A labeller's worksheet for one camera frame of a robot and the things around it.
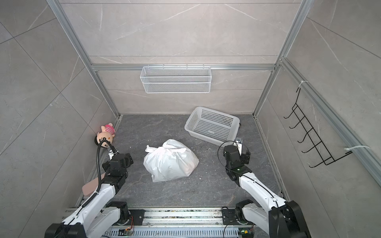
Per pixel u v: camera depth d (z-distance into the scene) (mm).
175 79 1002
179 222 729
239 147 712
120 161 649
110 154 718
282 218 394
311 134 685
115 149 710
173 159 729
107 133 1028
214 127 1111
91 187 817
